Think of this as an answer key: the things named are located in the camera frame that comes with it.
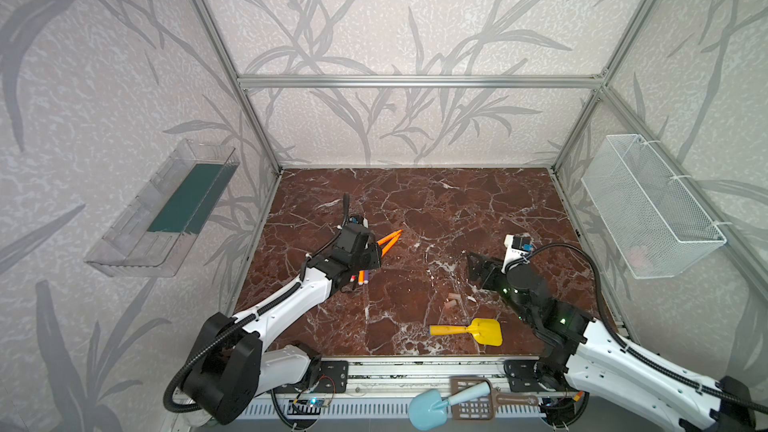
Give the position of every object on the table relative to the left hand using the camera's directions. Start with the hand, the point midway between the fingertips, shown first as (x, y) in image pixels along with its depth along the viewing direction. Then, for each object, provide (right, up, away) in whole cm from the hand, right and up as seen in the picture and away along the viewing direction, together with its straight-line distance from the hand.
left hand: (382, 242), depth 86 cm
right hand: (+25, 0, -9) cm, 27 cm away
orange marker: (-7, -11, +4) cm, 14 cm away
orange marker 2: (+1, 0, +13) cm, 14 cm away
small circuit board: (-16, -37, -14) cm, 43 cm away
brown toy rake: (+25, -37, -16) cm, 47 cm away
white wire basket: (+60, +7, -24) cm, 65 cm away
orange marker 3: (+2, -3, +13) cm, 13 cm away
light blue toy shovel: (+12, -36, -18) cm, 42 cm away
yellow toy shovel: (+29, -23, -6) cm, 37 cm away
